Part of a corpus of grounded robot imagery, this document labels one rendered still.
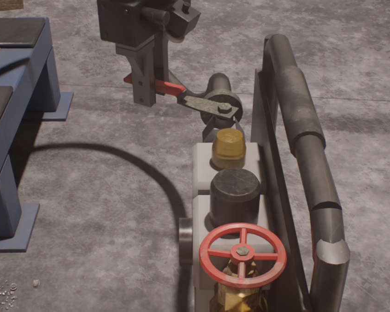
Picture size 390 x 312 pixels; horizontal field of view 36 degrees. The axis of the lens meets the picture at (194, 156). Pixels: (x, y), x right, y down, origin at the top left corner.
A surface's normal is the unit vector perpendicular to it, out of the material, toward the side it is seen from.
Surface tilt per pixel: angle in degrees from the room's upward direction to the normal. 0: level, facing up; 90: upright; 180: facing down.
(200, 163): 0
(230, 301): 90
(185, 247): 58
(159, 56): 90
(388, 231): 0
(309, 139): 15
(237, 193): 0
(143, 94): 90
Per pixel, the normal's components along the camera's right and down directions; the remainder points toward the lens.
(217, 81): -0.25, -0.74
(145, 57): -0.47, 0.52
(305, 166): -0.71, -0.56
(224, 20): 0.00, -0.81
